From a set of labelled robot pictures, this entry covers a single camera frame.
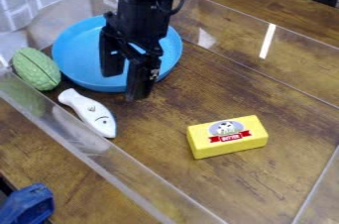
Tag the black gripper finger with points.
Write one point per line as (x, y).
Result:
(111, 58)
(143, 73)

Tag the yellow toy butter block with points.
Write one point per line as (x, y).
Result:
(226, 136)

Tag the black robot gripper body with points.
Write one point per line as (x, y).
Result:
(139, 23)

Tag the clear acrylic barrier wall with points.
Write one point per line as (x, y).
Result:
(259, 57)

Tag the white wooden toy fish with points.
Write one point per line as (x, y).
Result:
(92, 112)

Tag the blue plastic clamp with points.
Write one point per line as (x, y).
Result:
(28, 206)

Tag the green toy bitter gourd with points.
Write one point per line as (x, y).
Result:
(36, 69)

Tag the blue round plastic tray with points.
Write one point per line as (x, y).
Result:
(75, 52)

